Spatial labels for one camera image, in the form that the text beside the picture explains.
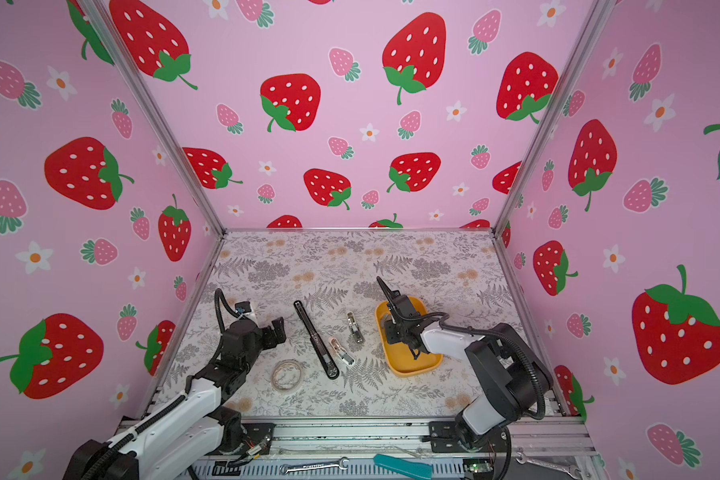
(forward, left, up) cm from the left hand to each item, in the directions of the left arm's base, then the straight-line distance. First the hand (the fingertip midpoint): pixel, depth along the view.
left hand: (269, 321), depth 87 cm
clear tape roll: (-12, -5, -9) cm, 16 cm away
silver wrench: (-35, -10, -8) cm, 37 cm away
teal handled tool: (-35, -41, -8) cm, 55 cm away
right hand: (+2, -37, -7) cm, 37 cm away
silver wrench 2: (-35, -77, -7) cm, 85 cm away
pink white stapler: (-7, -22, -7) cm, 24 cm away
